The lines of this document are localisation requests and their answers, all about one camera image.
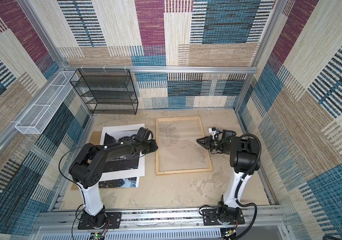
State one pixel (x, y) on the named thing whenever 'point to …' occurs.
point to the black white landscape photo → (132, 166)
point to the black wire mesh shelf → (106, 91)
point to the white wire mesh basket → (38, 116)
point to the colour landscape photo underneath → (124, 182)
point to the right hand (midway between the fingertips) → (197, 141)
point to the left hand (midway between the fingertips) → (159, 145)
